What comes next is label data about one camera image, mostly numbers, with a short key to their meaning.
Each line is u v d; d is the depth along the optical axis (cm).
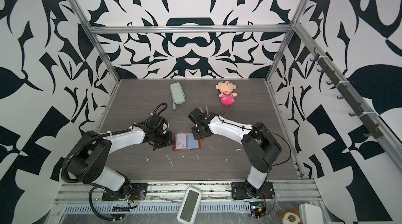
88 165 44
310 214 66
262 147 46
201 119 65
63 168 39
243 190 74
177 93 109
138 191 73
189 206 68
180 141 89
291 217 66
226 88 106
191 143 89
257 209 71
